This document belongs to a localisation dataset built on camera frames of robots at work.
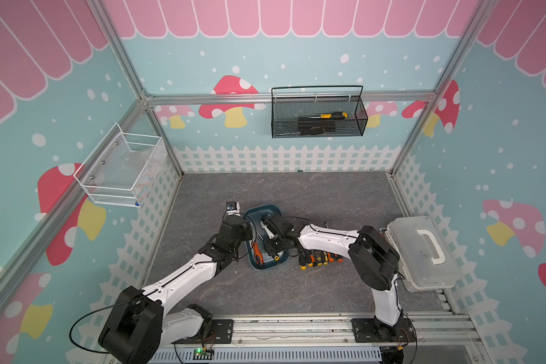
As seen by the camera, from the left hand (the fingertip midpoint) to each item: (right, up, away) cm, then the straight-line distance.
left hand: (246, 223), depth 87 cm
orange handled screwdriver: (+4, -12, +1) cm, 13 cm away
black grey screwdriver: (+11, -10, -5) cm, 16 cm away
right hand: (+8, -10, +4) cm, 13 cm away
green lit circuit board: (-13, -41, -14) cm, 45 cm away
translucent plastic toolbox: (+63, -11, -9) cm, 64 cm away
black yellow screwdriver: (+22, -15, +3) cm, 27 cm away
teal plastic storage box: (+3, +3, +3) cm, 5 cm away
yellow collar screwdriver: (+28, -14, +3) cm, 31 cm away
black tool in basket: (+27, +37, 0) cm, 46 cm away
